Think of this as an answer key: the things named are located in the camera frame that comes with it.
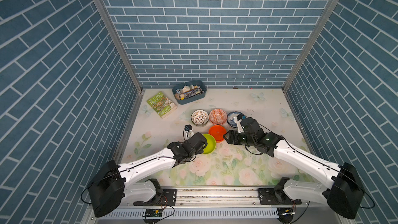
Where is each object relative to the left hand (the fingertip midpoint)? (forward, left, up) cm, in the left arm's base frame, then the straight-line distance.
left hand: (203, 146), depth 82 cm
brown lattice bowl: (+23, +3, -6) cm, 24 cm away
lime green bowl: (+2, -4, -1) cm, 5 cm away
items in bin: (+46, +12, -6) cm, 48 cm away
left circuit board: (-28, +23, -12) cm, 38 cm away
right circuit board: (-29, -38, -9) cm, 49 cm away
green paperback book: (+33, +29, -6) cm, 45 cm away
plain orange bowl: (+11, -9, -5) cm, 15 cm away
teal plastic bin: (+41, +8, -8) cm, 42 cm away
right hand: (+2, -13, +6) cm, 14 cm away
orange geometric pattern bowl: (+22, -9, -5) cm, 25 cm away
